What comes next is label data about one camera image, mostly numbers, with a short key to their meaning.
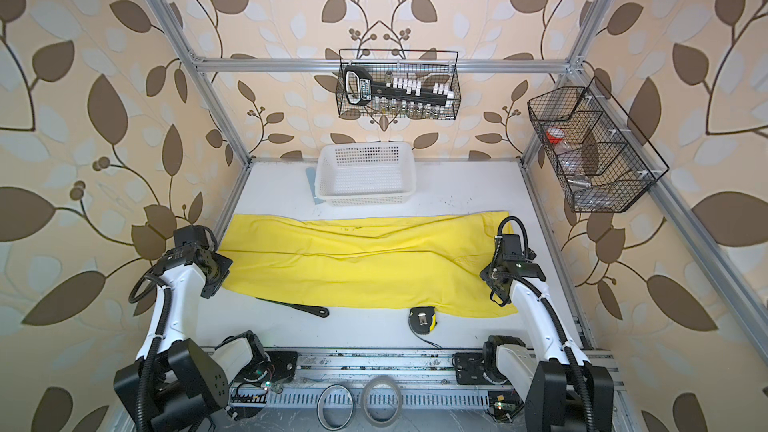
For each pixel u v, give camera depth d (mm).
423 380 737
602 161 737
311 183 1111
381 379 748
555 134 806
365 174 1156
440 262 889
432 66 909
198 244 622
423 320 789
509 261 650
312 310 832
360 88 853
